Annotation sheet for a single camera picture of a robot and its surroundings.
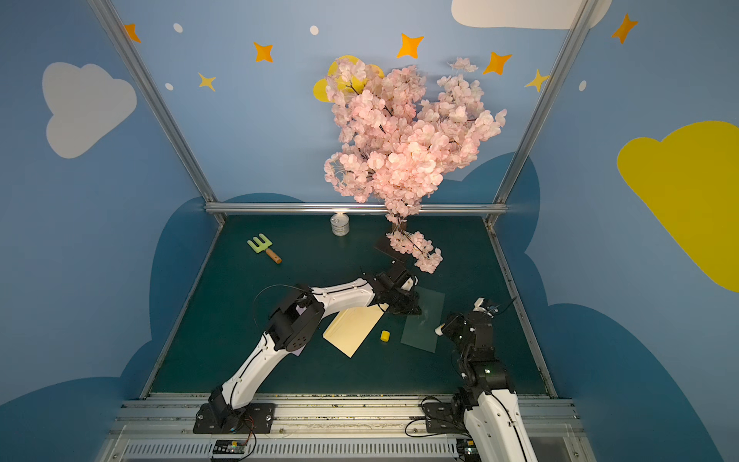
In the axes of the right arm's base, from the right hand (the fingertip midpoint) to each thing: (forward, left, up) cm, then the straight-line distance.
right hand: (456, 312), depth 83 cm
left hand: (+5, +8, -10) cm, 13 cm away
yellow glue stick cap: (-5, +20, -10) cm, 23 cm away
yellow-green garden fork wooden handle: (+29, +71, -10) cm, 77 cm away
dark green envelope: (-1, +9, -12) cm, 15 cm away
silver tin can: (+40, +41, -6) cm, 57 cm away
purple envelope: (-11, +40, +18) cm, 45 cm away
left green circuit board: (-35, +59, -11) cm, 69 cm away
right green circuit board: (-32, -2, -14) cm, 35 cm away
